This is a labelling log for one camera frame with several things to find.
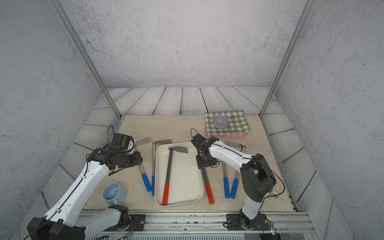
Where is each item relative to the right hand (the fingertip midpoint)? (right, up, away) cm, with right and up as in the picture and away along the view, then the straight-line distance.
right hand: (205, 165), depth 86 cm
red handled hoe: (-15, +7, +11) cm, 20 cm away
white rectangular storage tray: (-11, -11, +1) cm, 15 cm away
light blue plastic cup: (-49, -14, -5) cm, 51 cm away
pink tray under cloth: (+29, +16, +23) cm, 40 cm away
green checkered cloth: (+27, +24, +29) cm, 46 cm away
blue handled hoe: (+12, -12, -3) cm, 17 cm away
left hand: (-33, +5, -8) cm, 34 cm away
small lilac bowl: (+13, +25, +27) cm, 39 cm away
